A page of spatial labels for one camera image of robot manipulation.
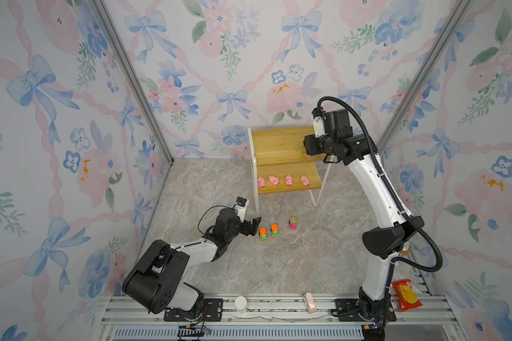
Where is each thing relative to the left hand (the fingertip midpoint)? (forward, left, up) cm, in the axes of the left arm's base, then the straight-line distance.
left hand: (252, 212), depth 89 cm
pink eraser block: (-32, -21, -6) cm, 39 cm away
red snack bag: (-30, -55, -6) cm, 63 cm away
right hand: (+16, -22, +27) cm, 38 cm away
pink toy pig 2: (+10, -9, +10) cm, 17 cm away
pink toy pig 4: (+10, -22, +9) cm, 26 cm away
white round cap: (-33, +3, -2) cm, 33 cm away
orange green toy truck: (-6, -5, -7) cm, 10 cm away
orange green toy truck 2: (-5, -10, -7) cm, 13 cm away
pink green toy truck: (-2, -18, -7) cm, 19 cm away
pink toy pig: (+9, -4, +9) cm, 14 cm away
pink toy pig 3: (+10, -15, +9) cm, 20 cm away
